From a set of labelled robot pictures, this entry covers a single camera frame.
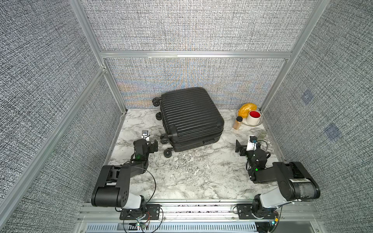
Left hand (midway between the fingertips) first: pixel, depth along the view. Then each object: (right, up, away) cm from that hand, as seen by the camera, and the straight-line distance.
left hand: (149, 138), depth 93 cm
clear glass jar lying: (+73, +2, +1) cm, 73 cm away
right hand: (+60, +2, -4) cm, 60 cm away
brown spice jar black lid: (+60, +9, +11) cm, 62 cm away
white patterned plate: (+68, +12, +18) cm, 71 cm away
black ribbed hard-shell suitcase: (+27, +12, -6) cm, 30 cm away
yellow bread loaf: (+68, +19, +19) cm, 73 cm away
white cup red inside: (+71, +14, +11) cm, 73 cm away
